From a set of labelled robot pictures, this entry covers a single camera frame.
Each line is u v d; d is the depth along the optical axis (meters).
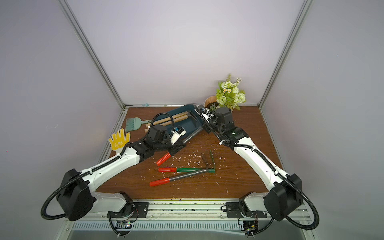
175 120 1.07
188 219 0.71
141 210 0.73
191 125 1.09
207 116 0.66
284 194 0.38
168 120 1.03
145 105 1.26
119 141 1.00
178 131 0.68
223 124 0.56
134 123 1.10
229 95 0.87
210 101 1.04
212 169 0.86
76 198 0.40
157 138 0.62
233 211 0.73
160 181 0.83
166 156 0.74
